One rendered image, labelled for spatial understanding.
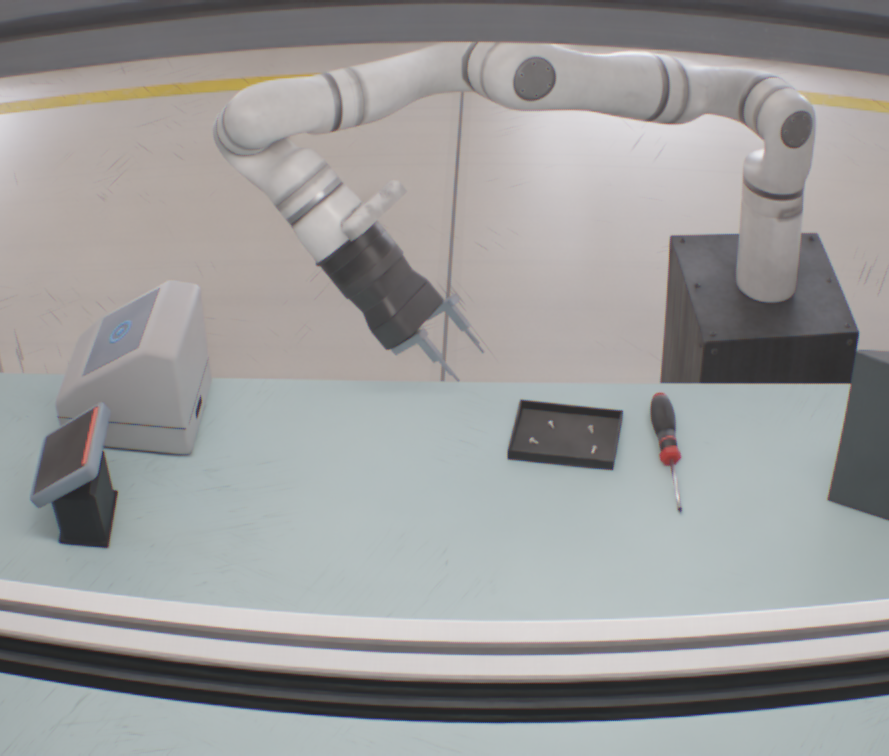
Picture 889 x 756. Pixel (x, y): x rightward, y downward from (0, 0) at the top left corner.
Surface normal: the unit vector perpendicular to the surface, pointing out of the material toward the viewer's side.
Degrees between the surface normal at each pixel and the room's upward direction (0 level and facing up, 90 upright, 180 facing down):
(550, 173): 0
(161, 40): 90
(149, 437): 90
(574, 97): 91
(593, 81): 74
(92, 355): 30
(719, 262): 0
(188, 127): 0
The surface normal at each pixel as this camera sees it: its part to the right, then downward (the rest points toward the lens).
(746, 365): 0.09, 0.63
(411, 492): -0.01, -0.77
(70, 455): -0.54, -0.66
